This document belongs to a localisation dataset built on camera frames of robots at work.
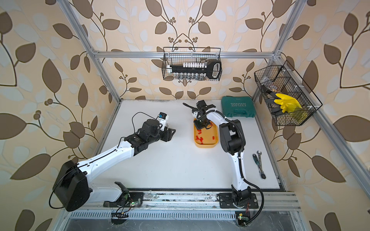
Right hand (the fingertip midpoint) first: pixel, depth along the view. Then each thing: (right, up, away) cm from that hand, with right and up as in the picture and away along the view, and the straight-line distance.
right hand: (199, 126), depth 103 cm
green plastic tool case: (+31, +15, +9) cm, 36 cm away
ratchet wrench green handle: (+35, -26, -22) cm, 48 cm away
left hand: (-19, +2, -21) cm, 28 cm away
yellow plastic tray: (+3, -7, -6) cm, 10 cm away
